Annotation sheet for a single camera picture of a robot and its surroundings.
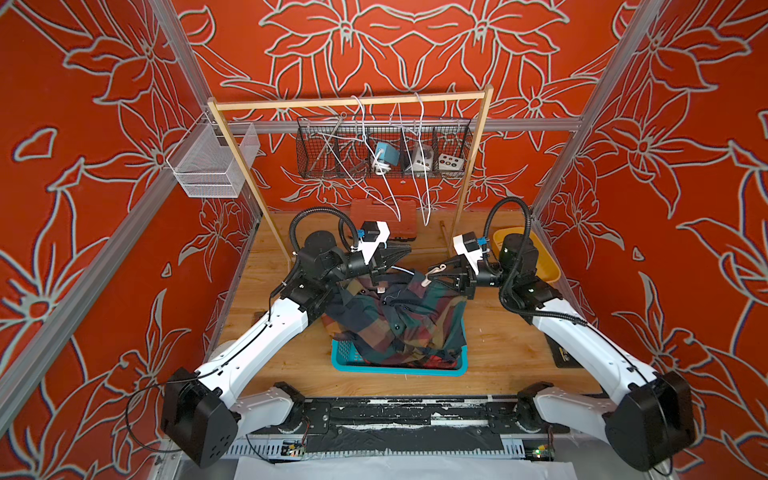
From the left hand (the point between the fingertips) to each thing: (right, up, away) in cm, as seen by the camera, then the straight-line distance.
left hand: (407, 247), depth 63 cm
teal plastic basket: (-15, -31, +18) cm, 39 cm away
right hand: (+5, -7, +3) cm, 9 cm away
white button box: (+17, +26, +31) cm, 44 cm away
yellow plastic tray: (+50, -9, +35) cm, 62 cm away
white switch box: (+8, +27, +29) cm, 40 cm away
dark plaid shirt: (-1, -18, +6) cm, 19 cm away
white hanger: (-1, -5, +3) cm, 6 cm away
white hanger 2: (+4, +32, +33) cm, 46 cm away
